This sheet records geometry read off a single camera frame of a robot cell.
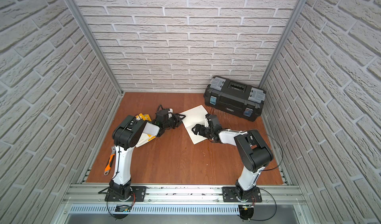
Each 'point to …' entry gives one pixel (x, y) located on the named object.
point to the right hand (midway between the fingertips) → (198, 130)
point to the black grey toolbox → (234, 98)
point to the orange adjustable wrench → (108, 165)
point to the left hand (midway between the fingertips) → (188, 116)
